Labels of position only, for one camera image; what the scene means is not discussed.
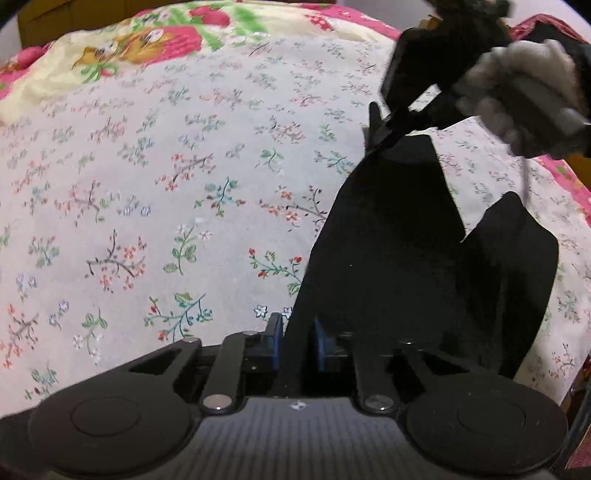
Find black pants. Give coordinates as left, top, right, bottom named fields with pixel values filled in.
left=280, top=135, right=559, bottom=379

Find white gloved right hand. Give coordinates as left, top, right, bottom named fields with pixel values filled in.
left=454, top=40, right=590, bottom=159

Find white floral cloth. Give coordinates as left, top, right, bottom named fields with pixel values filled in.
left=0, top=34, right=591, bottom=418

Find pink strawberry cartoon bedsheet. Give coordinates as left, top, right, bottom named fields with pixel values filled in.
left=0, top=0, right=591, bottom=213

